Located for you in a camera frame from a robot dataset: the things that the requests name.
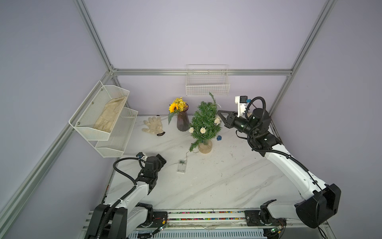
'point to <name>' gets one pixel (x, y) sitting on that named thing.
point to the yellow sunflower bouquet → (179, 106)
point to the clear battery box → (181, 166)
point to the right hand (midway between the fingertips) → (218, 114)
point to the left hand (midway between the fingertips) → (156, 161)
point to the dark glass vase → (183, 124)
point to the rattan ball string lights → (203, 129)
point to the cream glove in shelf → (105, 122)
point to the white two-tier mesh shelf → (111, 145)
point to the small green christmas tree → (206, 125)
